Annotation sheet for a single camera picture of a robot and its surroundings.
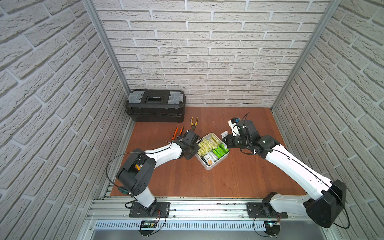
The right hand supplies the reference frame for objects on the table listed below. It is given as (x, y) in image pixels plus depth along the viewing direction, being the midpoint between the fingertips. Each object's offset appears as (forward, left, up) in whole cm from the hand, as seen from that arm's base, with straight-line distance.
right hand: (225, 139), depth 78 cm
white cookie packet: (-3, +8, -16) cm, 18 cm away
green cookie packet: (+2, -2, -16) cm, 17 cm away
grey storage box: (-5, +3, -16) cm, 17 cm away
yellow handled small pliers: (+24, +17, -18) cm, 35 cm away
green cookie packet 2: (+2, +1, -17) cm, 17 cm away
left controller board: (-33, +42, -22) cm, 58 cm away
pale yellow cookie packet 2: (+7, +7, -16) cm, 19 cm away
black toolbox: (+31, +37, -2) cm, 48 cm away
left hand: (+4, +14, -14) cm, 20 cm away
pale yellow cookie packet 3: (+4, +11, -16) cm, 19 cm away
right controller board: (-39, -19, -23) cm, 49 cm away
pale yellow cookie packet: (+10, +3, -16) cm, 19 cm away
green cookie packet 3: (0, +3, -16) cm, 16 cm away
